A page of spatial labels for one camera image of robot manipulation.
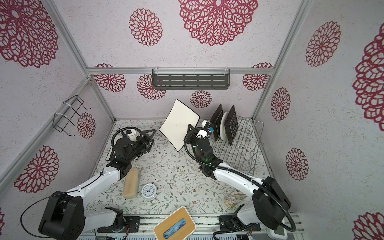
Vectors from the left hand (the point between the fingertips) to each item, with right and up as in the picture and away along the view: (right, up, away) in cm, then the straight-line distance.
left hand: (156, 136), depth 81 cm
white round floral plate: (+39, +6, +14) cm, 42 cm away
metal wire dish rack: (+52, -13, +17) cm, 56 cm away
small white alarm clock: (-4, -30, +1) cm, 31 cm away
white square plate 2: (-35, -14, +17) cm, 41 cm away
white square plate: (+10, +6, -1) cm, 12 cm away
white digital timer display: (+60, -44, -13) cm, 75 cm away
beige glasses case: (-14, -27, +2) cm, 31 cm away
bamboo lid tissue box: (+13, -42, -10) cm, 45 cm away
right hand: (+18, +7, -8) cm, 21 cm away
